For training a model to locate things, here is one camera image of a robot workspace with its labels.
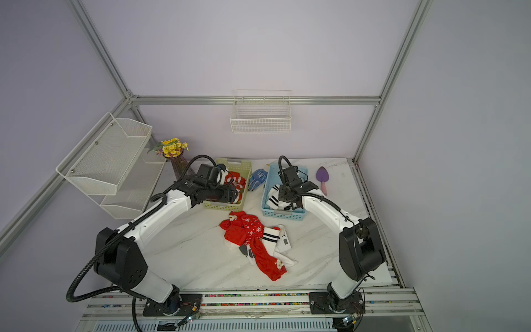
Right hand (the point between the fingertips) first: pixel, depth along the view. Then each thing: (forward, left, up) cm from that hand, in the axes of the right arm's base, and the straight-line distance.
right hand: (290, 195), depth 90 cm
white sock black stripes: (-15, +9, -7) cm, 19 cm away
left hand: (-2, +26, +4) cm, 26 cm away
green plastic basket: (+26, +24, -9) cm, 37 cm away
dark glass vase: (+17, +53, +3) cm, 56 cm away
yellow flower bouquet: (+18, +53, +14) cm, 57 cm away
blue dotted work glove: (+20, +16, -11) cm, 28 cm away
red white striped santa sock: (+17, +28, -8) cm, 33 cm away
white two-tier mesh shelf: (+6, +71, +18) cm, 73 cm away
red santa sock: (-27, +9, -11) cm, 30 cm away
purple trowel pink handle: (+22, -21, -13) cm, 33 cm away
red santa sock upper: (-11, +22, -8) cm, 26 cm away
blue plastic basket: (+17, +7, -8) cm, 20 cm away
